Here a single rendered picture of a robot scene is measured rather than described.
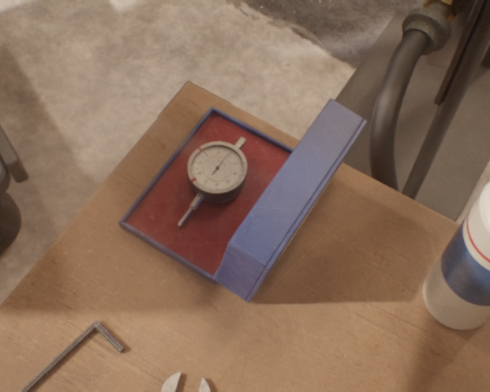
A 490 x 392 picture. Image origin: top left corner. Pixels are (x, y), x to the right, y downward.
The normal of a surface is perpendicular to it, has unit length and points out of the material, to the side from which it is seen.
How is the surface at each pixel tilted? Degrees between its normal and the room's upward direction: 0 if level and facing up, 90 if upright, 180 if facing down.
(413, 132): 0
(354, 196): 0
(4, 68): 0
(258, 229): 9
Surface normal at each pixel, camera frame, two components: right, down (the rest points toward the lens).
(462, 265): -0.89, 0.40
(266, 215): 0.14, -0.38
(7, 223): 0.47, 0.78
